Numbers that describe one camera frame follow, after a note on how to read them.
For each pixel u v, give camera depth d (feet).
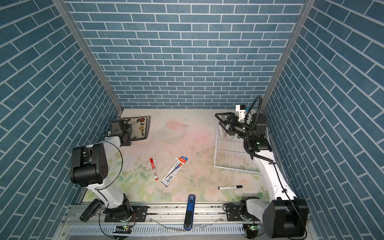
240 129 2.10
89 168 1.60
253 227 2.35
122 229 2.37
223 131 3.16
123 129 2.66
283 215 1.30
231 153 3.10
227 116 2.07
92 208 2.39
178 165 2.92
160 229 2.32
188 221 2.36
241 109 2.22
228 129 2.42
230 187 2.71
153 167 2.94
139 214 2.41
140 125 3.47
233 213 2.42
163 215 2.47
